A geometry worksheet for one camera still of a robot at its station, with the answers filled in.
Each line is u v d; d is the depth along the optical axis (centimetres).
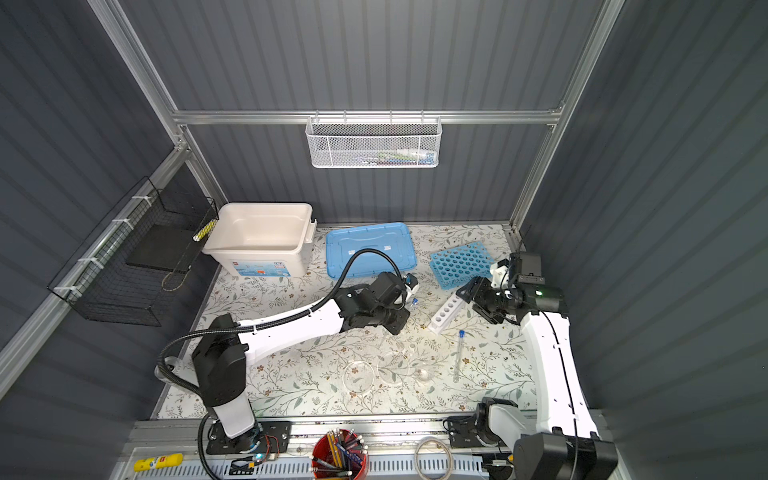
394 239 116
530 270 57
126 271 72
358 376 84
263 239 115
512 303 51
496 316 63
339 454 62
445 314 91
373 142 124
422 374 84
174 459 69
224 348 50
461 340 91
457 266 102
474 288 67
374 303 62
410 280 72
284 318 50
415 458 70
